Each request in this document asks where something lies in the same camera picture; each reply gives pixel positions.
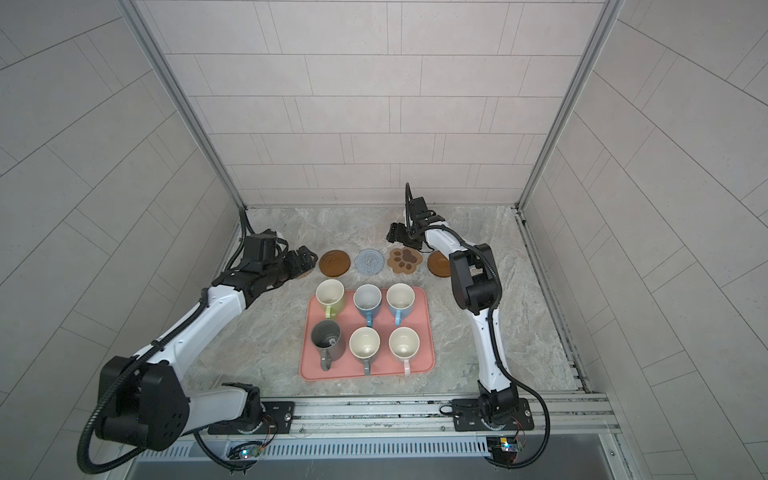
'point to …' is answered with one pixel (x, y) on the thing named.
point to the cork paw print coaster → (404, 260)
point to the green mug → (330, 294)
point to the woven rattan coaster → (305, 274)
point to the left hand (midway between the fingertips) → (313, 255)
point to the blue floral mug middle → (367, 300)
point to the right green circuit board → (503, 448)
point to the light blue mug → (400, 299)
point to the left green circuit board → (249, 452)
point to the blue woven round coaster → (369, 261)
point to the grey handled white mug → (365, 344)
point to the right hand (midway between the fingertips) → (395, 236)
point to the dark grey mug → (327, 338)
